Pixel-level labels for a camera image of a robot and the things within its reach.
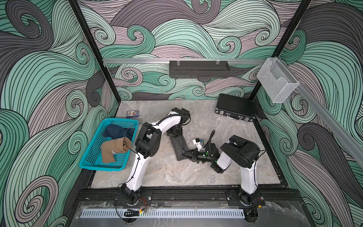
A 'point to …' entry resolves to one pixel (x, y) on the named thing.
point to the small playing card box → (132, 113)
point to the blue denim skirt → (115, 132)
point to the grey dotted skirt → (179, 147)
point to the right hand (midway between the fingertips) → (182, 156)
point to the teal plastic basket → (92, 157)
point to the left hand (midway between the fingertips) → (173, 135)
